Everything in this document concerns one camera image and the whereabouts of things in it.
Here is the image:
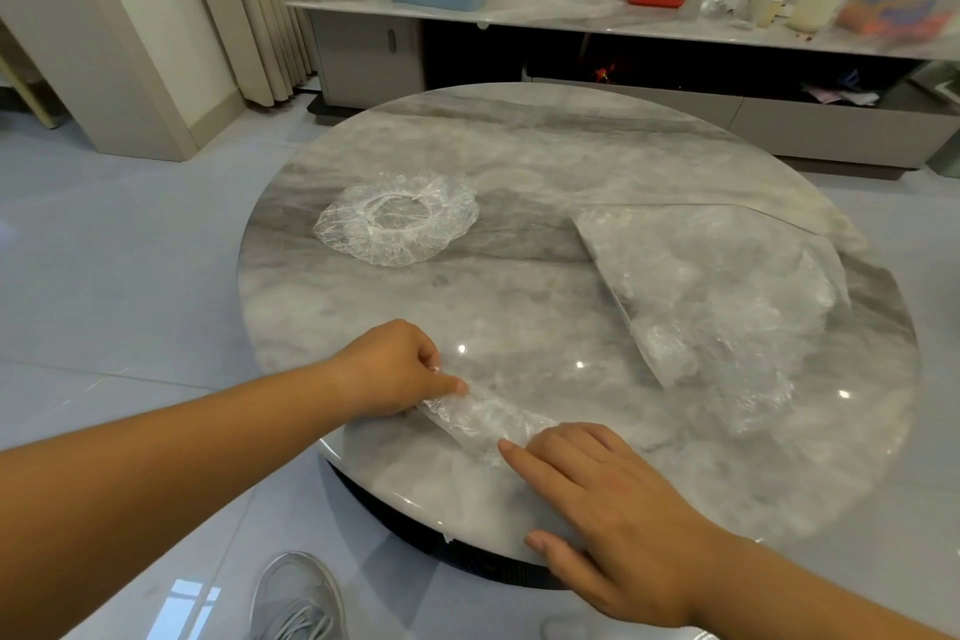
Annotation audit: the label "light wooden chair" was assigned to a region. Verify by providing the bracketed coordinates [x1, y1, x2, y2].
[0, 24, 65, 131]

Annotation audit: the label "person's left forearm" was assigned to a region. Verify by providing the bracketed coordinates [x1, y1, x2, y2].
[0, 362, 362, 640]

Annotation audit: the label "person's right hand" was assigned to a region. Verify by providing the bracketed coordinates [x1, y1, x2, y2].
[498, 422, 737, 628]

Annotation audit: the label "pile of clear plastic caps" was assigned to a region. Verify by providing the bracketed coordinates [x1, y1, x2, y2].
[312, 174, 482, 269]

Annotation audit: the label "clear container colourful contents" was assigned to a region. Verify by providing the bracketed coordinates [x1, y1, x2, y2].
[840, 0, 960, 46]

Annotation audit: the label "clear plastic bag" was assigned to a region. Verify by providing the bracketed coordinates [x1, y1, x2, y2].
[570, 200, 920, 431]

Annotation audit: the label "person's left hand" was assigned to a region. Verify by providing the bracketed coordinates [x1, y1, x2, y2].
[322, 320, 470, 419]

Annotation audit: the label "black table base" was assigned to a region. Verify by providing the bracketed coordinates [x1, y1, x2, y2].
[322, 455, 572, 589]

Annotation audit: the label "long grey low cabinet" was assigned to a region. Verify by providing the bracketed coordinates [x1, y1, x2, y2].
[285, 0, 960, 181]

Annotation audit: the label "clear plastic cap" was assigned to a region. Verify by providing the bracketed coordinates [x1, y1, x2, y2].
[420, 384, 560, 461]

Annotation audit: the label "grey sneaker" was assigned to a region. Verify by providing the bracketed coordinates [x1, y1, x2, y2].
[247, 551, 350, 640]

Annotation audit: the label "clear bag of caps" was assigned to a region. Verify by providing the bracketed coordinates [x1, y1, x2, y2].
[585, 207, 849, 424]

